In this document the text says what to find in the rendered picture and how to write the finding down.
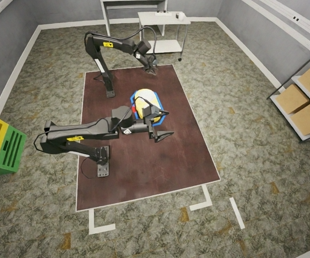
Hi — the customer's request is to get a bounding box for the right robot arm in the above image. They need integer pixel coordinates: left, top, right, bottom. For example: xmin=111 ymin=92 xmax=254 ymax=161
xmin=40 ymin=106 xmax=136 ymax=177

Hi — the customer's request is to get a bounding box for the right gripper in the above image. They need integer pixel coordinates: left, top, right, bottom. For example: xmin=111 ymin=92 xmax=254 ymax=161
xmin=134 ymin=105 xmax=174 ymax=143

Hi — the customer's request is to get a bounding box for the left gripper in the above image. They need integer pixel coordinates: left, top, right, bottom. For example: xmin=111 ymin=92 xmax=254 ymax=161
xmin=139 ymin=55 xmax=159 ymax=75

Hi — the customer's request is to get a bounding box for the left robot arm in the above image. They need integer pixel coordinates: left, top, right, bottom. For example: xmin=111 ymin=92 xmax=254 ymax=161
xmin=85 ymin=30 xmax=152 ymax=98

